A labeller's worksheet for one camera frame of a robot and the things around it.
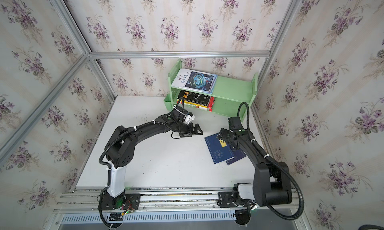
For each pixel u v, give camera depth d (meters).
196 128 0.80
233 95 0.86
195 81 0.91
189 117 0.86
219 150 0.90
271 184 0.41
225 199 0.73
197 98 0.96
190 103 0.95
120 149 0.51
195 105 0.96
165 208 0.73
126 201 0.72
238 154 0.87
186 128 0.80
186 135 0.82
